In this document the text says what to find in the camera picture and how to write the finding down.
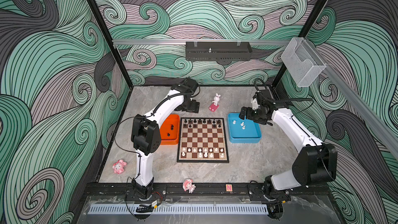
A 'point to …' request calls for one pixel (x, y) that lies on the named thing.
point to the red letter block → (228, 187)
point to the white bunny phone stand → (214, 106)
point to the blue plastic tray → (243, 131)
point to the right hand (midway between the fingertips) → (247, 117)
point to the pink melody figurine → (188, 184)
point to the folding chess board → (202, 140)
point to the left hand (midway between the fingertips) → (190, 108)
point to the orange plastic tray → (170, 130)
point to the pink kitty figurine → (118, 167)
